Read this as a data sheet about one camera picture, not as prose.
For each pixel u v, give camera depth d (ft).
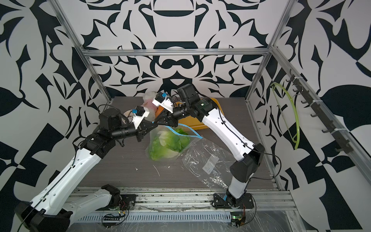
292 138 2.31
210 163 2.84
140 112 1.80
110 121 1.65
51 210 1.24
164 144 2.48
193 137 2.29
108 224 2.26
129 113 1.80
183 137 2.43
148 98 3.54
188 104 1.78
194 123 3.17
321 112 1.81
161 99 1.83
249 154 1.42
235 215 2.33
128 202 2.43
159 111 2.15
